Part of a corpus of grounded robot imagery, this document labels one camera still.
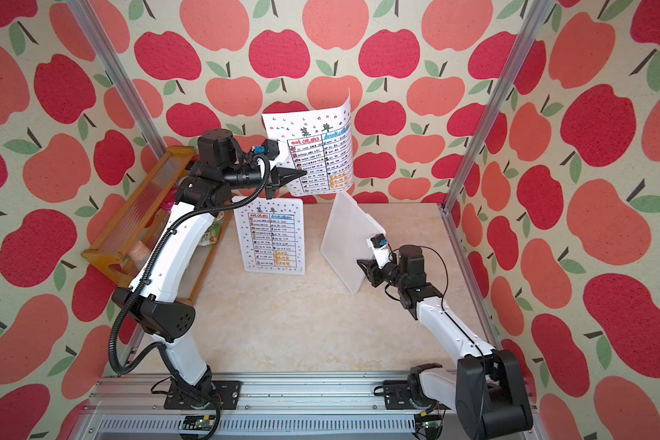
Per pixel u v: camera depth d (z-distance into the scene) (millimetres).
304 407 737
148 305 442
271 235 907
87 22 705
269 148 509
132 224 801
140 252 754
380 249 718
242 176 572
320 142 555
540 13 692
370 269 746
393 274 714
